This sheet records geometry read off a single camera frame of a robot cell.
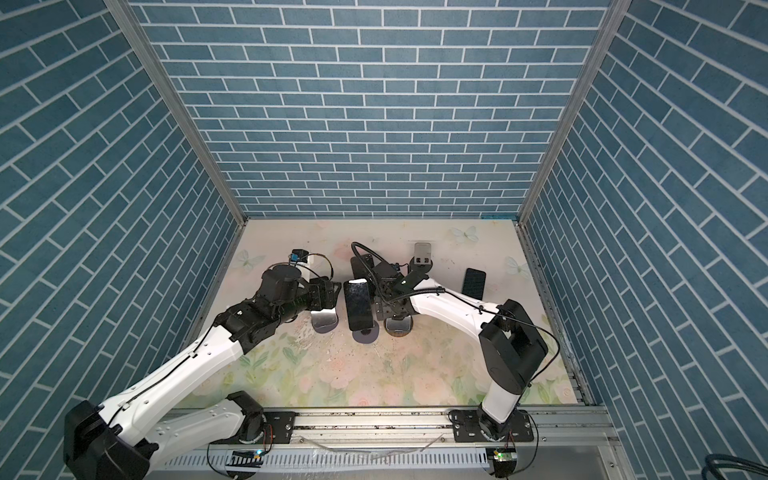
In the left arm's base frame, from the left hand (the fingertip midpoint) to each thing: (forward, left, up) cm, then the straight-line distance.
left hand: (329, 284), depth 78 cm
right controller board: (-37, -44, -24) cm, 62 cm away
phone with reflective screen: (-3, +3, -15) cm, 15 cm away
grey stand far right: (+19, -27, -15) cm, 36 cm away
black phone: (-1, -7, -9) cm, 11 cm away
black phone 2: (+12, -45, -19) cm, 50 cm away
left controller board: (-35, +19, -23) cm, 46 cm away
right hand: (0, -16, -12) cm, 20 cm away
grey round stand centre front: (-6, -9, -19) cm, 22 cm away
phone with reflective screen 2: (-5, -19, -15) cm, 25 cm away
